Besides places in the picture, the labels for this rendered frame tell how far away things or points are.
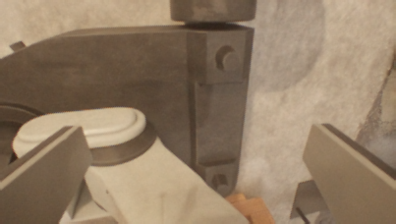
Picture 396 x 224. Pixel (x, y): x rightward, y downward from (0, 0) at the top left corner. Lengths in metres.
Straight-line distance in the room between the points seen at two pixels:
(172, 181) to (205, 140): 0.25
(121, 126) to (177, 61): 0.19
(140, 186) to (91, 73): 0.27
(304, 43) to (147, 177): 0.65
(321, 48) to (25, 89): 0.85
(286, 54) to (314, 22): 0.13
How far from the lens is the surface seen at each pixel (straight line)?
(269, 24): 0.71
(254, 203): 1.03
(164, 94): 0.48
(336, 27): 0.86
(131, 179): 0.32
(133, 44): 0.45
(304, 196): 1.30
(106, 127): 0.36
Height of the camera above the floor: 0.61
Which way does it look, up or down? 60 degrees down
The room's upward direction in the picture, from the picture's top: 157 degrees clockwise
